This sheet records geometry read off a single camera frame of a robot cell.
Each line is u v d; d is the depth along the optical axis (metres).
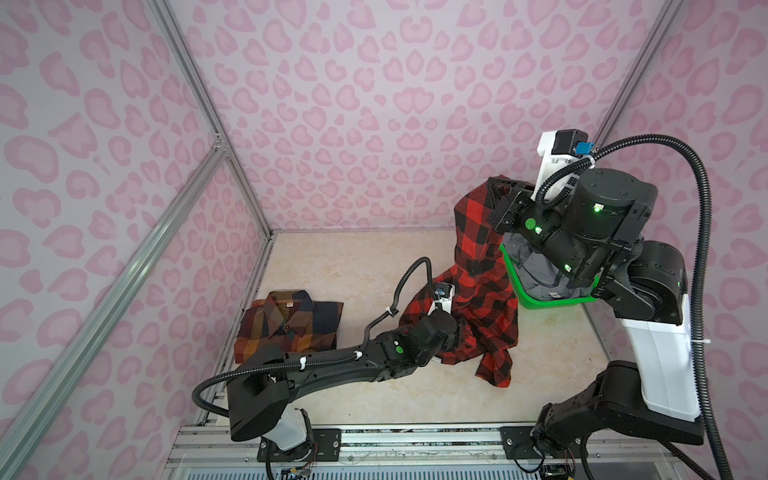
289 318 0.90
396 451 0.73
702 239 0.35
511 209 0.40
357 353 0.50
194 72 0.78
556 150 0.37
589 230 0.30
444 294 0.64
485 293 0.78
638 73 0.78
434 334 0.55
